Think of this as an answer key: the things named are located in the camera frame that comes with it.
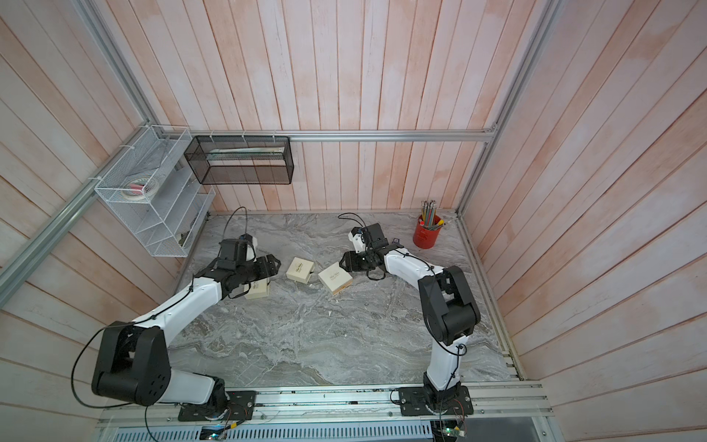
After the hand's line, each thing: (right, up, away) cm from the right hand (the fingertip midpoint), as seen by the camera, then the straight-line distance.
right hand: (345, 262), depth 95 cm
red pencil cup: (+30, +9, +8) cm, 32 cm away
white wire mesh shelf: (-52, +13, -17) cm, 56 cm away
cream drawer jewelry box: (-17, -3, +3) cm, 17 cm away
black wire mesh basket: (-40, +39, +9) cm, 56 cm away
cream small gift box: (-4, -6, +1) cm, 7 cm away
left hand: (-25, -2, -5) cm, 25 cm away
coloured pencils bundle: (+31, +19, +3) cm, 36 cm away
